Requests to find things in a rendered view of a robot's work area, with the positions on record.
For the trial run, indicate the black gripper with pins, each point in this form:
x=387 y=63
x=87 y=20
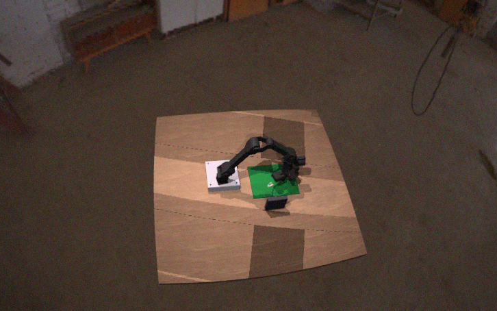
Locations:
x=277 y=176

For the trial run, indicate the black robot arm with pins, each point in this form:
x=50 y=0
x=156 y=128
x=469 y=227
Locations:
x=252 y=147

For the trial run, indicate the green circuit board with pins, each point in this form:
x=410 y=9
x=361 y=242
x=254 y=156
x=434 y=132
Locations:
x=262 y=182

